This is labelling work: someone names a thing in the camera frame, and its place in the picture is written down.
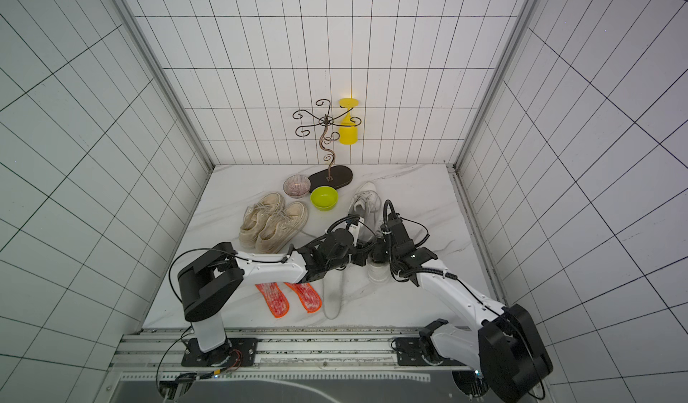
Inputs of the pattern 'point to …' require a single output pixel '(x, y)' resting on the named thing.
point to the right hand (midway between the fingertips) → (378, 239)
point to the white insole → (332, 292)
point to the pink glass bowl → (296, 185)
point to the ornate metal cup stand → (328, 177)
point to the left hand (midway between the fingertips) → (369, 250)
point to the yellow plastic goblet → (348, 131)
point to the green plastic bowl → (324, 198)
